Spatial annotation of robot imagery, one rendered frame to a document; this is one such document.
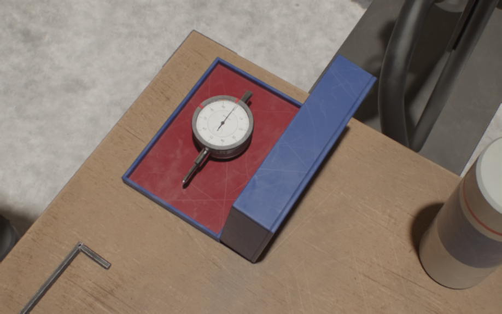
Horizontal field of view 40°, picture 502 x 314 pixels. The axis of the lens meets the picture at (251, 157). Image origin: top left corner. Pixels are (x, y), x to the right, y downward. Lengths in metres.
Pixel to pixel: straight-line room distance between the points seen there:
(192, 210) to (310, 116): 0.16
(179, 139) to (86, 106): 0.61
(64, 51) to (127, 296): 0.78
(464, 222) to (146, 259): 0.28
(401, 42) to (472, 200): 0.33
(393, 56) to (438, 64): 0.51
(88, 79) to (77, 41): 0.09
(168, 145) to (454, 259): 0.28
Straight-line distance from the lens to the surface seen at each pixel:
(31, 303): 0.63
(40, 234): 0.65
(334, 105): 0.55
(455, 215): 0.53
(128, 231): 0.64
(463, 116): 1.26
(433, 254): 0.60
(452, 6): 1.06
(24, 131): 1.26
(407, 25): 0.79
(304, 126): 0.54
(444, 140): 1.23
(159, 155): 0.66
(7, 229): 0.83
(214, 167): 0.65
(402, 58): 0.79
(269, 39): 1.30
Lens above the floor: 1.06
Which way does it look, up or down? 65 degrees down
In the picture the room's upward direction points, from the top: straight up
